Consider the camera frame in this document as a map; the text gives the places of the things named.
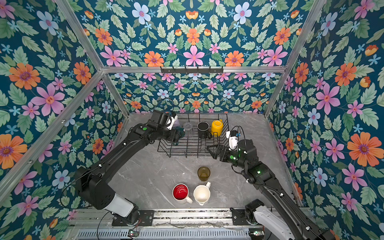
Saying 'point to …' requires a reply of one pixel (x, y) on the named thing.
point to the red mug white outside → (180, 193)
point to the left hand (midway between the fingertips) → (177, 129)
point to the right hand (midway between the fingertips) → (212, 148)
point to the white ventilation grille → (163, 234)
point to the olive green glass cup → (203, 173)
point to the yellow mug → (217, 127)
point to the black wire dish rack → (194, 133)
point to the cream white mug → (202, 193)
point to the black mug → (202, 127)
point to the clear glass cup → (188, 126)
